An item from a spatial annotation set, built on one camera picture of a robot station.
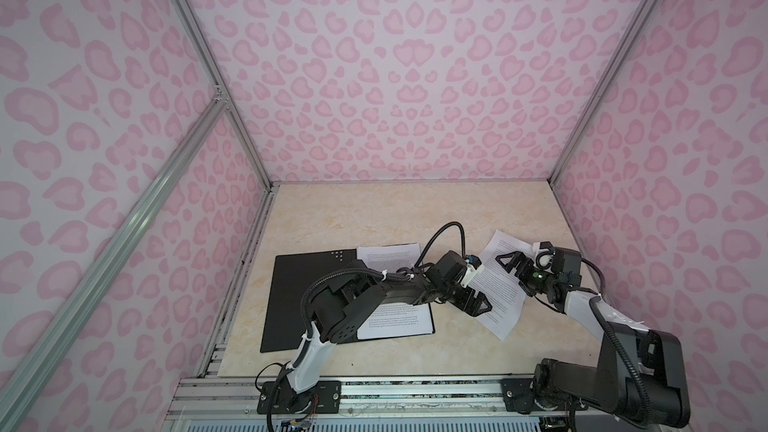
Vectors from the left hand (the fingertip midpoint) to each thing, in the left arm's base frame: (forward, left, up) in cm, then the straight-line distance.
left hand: (480, 302), depth 86 cm
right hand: (+9, -8, +6) cm, 14 cm away
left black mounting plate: (-22, +42, -2) cm, 47 cm away
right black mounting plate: (-23, -5, -2) cm, 24 cm away
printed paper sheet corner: (+5, -9, -3) cm, 10 cm away
